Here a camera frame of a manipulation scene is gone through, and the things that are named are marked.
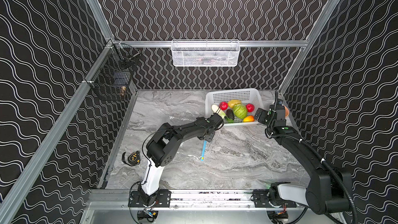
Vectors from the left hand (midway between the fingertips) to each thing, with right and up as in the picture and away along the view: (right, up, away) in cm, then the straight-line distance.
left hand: (210, 136), depth 93 cm
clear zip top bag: (+7, -10, -3) cm, 13 cm away
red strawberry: (+9, +19, +10) cm, 23 cm away
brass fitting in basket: (-46, +27, -13) cm, 55 cm away
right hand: (+31, +15, -7) cm, 35 cm away
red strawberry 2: (+26, +18, +7) cm, 32 cm away
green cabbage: (+18, +15, +1) cm, 24 cm away
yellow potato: (+15, +20, +10) cm, 27 cm away
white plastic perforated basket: (+24, +26, +11) cm, 37 cm away
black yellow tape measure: (-42, -10, -9) cm, 44 cm away
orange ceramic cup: (+50, +15, +7) cm, 53 cm away
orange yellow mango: (+24, +11, +2) cm, 26 cm away
